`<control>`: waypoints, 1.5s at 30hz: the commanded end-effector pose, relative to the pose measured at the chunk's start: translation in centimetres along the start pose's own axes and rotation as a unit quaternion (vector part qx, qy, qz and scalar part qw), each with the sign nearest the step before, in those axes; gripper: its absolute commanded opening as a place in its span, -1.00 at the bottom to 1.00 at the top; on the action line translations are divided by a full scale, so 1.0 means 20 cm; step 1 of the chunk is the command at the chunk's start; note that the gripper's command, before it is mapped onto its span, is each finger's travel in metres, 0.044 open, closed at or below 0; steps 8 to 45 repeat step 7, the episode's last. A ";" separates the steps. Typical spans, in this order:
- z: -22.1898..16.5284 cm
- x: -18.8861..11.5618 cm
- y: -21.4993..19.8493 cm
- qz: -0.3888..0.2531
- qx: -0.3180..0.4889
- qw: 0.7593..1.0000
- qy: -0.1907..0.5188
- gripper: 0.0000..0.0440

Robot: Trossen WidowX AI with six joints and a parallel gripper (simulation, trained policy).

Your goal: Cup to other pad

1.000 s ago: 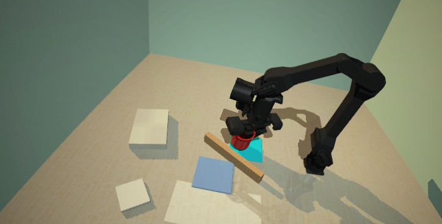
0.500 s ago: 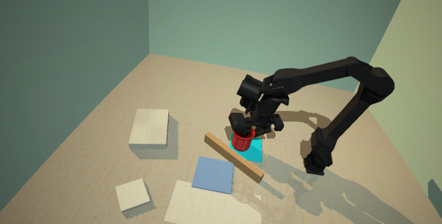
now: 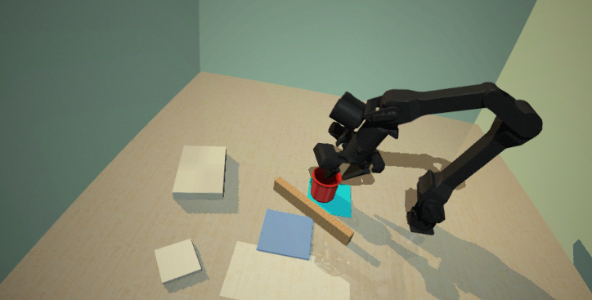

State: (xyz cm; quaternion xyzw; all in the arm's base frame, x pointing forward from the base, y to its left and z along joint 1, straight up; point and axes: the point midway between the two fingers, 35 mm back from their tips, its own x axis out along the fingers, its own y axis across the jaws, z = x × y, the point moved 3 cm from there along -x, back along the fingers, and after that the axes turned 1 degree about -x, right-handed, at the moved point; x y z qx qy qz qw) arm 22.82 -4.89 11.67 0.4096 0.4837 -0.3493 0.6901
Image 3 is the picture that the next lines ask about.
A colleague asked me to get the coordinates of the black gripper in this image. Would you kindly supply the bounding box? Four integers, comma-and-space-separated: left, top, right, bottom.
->
313, 131, 385, 180

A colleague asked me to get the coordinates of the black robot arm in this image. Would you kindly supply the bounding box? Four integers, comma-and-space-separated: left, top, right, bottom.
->
329, 82, 542, 235

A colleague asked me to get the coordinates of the tan wooden beam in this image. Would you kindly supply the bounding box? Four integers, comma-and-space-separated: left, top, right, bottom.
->
273, 177, 355, 246

